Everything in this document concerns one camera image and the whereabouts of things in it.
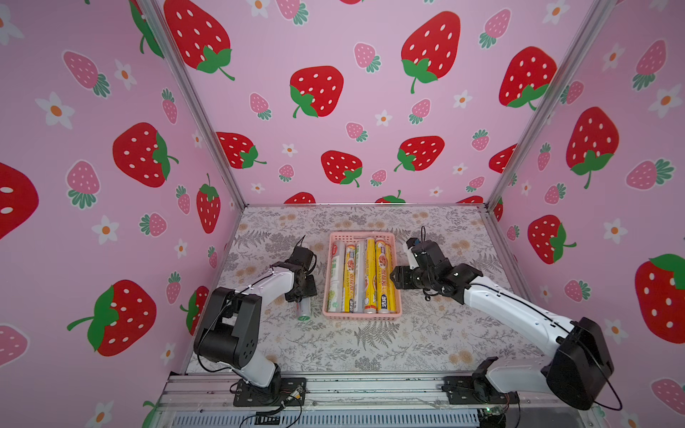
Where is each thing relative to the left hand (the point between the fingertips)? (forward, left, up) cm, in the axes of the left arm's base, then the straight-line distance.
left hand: (309, 290), depth 94 cm
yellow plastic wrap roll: (+3, -15, +3) cm, 15 cm away
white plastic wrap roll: (-8, 0, +3) cm, 9 cm away
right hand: (0, -33, +14) cm, 36 cm away
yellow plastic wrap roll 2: (-8, -22, +6) cm, 24 cm away
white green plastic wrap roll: (+3, -10, +4) cm, 11 cm away
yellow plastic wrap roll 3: (+6, -27, +6) cm, 29 cm away
